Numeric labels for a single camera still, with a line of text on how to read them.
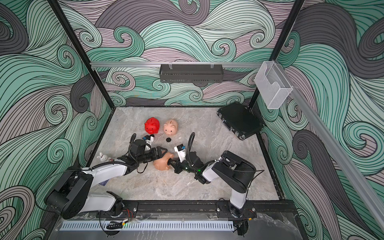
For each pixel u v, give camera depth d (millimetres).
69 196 419
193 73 951
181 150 776
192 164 670
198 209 745
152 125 971
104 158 835
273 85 778
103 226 696
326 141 543
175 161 794
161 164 808
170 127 967
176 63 951
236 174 473
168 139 1005
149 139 827
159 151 782
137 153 684
